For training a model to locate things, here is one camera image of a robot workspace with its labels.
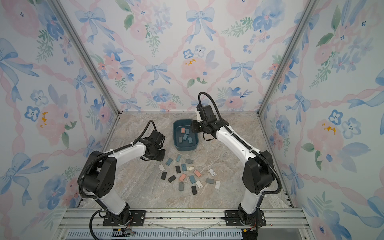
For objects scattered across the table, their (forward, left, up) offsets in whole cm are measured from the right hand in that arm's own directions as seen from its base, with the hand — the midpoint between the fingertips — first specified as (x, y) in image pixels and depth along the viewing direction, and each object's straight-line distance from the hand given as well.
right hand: (194, 124), depth 86 cm
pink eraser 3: (-21, -1, -20) cm, 29 cm away
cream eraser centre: (-18, +2, -20) cm, 27 cm away
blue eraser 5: (-17, +7, -20) cm, 27 cm away
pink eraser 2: (-23, +7, -21) cm, 32 cm away
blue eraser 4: (-14, +16, -20) cm, 29 cm away
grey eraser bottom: (-28, +8, -21) cm, 36 cm away
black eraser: (-18, +10, -20) cm, 29 cm away
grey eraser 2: (-25, -9, -21) cm, 34 cm away
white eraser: (-18, +20, -19) cm, 33 cm away
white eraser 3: (-27, -3, -20) cm, 34 cm away
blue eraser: (+3, +3, -19) cm, 20 cm away
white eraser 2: (-20, -10, -20) cm, 30 cm away
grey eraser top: (-12, +4, -21) cm, 25 cm away
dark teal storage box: (-2, +7, -20) cm, 21 cm away
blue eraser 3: (+10, +6, -19) cm, 22 cm away
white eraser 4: (-27, -13, -20) cm, 36 cm away
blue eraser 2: (+5, +7, -19) cm, 21 cm away
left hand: (-11, +20, -18) cm, 29 cm away
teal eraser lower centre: (-24, +1, -22) cm, 32 cm away
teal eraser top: (-11, +10, -20) cm, 25 cm away
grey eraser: (+3, +10, -19) cm, 22 cm away
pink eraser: (+11, +9, -19) cm, 23 cm away
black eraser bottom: (-30, 0, -21) cm, 37 cm away
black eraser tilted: (-24, +13, -21) cm, 34 cm away
